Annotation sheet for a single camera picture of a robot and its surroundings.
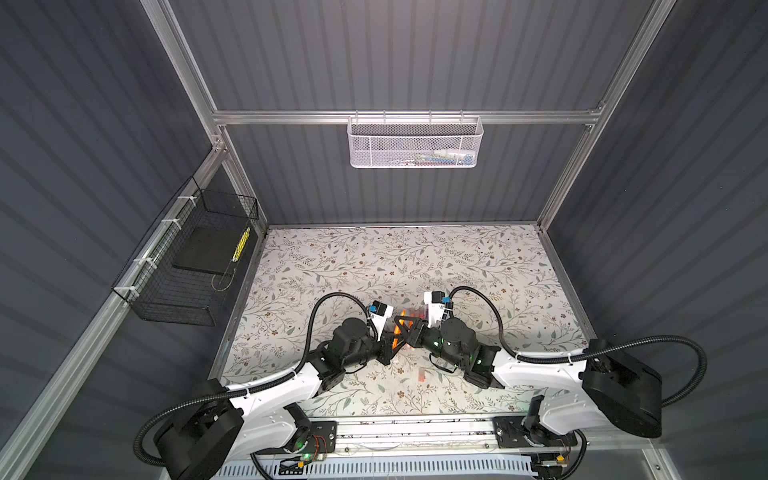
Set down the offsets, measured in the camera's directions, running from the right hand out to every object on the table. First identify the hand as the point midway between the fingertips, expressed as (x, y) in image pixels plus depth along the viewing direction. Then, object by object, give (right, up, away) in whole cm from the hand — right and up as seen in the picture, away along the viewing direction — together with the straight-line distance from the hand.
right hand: (397, 323), depth 76 cm
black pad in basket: (-47, +19, -2) cm, 51 cm away
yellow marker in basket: (-42, +20, +2) cm, 46 cm away
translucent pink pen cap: (+7, -17, +7) cm, 19 cm away
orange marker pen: (0, -2, -1) cm, 2 cm away
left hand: (+3, -4, +2) cm, 5 cm away
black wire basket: (-53, +13, -4) cm, 55 cm away
